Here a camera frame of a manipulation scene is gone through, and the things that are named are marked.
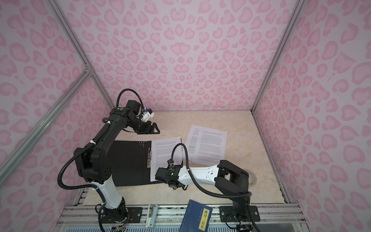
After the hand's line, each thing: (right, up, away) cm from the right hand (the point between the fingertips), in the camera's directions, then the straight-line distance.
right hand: (181, 179), depth 83 cm
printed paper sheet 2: (+19, +15, +16) cm, 29 cm away
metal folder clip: (-22, +10, +12) cm, 27 cm away
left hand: (-15, +28, +2) cm, 32 cm away
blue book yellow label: (+9, -15, -11) cm, 20 cm away
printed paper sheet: (-14, +13, +15) cm, 24 cm away
